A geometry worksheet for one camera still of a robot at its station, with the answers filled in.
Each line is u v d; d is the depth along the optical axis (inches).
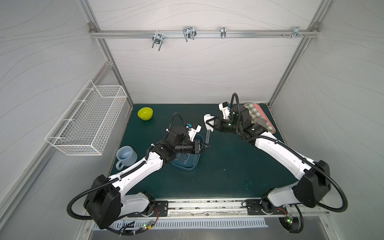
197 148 25.6
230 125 25.7
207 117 29.5
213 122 28.5
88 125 27.1
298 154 18.0
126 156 35.8
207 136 28.8
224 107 27.8
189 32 30.1
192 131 27.5
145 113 44.0
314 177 16.1
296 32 30.1
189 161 35.2
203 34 30.3
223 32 30.8
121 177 17.0
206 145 28.1
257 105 47.1
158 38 31.4
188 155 26.1
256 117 43.5
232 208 29.5
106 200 15.5
